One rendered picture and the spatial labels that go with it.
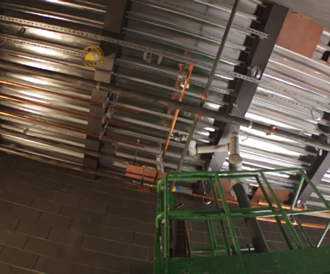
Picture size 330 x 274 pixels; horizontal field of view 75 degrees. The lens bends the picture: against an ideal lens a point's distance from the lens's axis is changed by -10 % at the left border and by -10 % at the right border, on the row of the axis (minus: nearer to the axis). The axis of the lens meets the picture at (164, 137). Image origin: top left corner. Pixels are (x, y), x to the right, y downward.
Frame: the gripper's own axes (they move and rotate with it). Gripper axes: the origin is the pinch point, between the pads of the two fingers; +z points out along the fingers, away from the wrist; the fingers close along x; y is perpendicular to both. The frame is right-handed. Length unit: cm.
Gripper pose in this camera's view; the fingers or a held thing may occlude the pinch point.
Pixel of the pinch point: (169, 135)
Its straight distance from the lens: 316.6
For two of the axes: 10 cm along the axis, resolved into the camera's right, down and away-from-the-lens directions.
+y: 2.6, -8.5, -4.6
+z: -9.3, -1.0, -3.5
